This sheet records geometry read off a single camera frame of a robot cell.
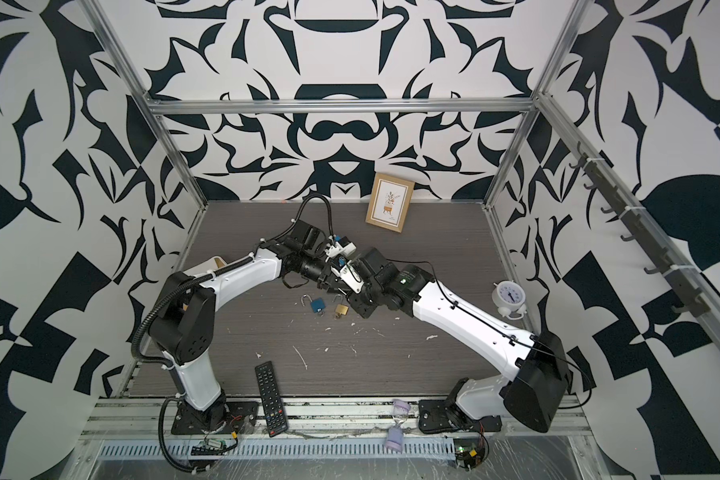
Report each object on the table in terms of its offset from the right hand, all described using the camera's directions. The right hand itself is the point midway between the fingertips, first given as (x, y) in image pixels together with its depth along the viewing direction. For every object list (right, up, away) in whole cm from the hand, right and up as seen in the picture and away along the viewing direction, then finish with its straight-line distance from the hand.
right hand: (354, 292), depth 77 cm
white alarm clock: (+47, -4, +16) cm, 50 cm away
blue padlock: (-12, -7, +17) cm, 22 cm away
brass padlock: (-5, -8, +16) cm, 19 cm away
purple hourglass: (+10, -32, -6) cm, 34 cm away
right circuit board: (+27, -36, -6) cm, 45 cm away
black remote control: (-21, -26, -1) cm, 34 cm away
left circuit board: (-33, -33, -8) cm, 47 cm away
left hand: (+1, +1, 0) cm, 2 cm away
